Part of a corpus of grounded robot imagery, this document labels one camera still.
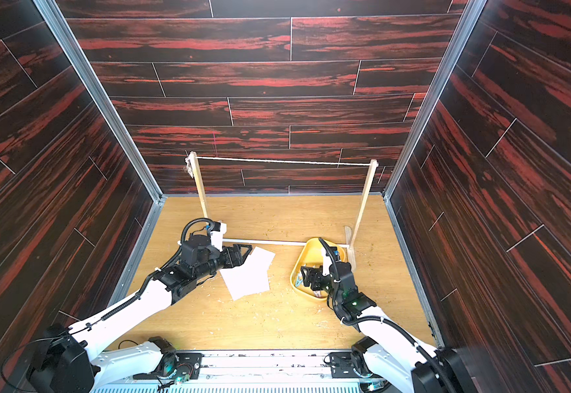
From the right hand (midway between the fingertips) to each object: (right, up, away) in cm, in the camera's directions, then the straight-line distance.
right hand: (315, 265), depth 86 cm
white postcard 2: (-31, -6, +6) cm, 32 cm away
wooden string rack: (+15, +7, +10) cm, 20 cm away
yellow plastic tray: (0, +1, +13) cm, 13 cm away
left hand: (-24, +7, -7) cm, 25 cm away
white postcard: (-24, -6, +6) cm, 25 cm away
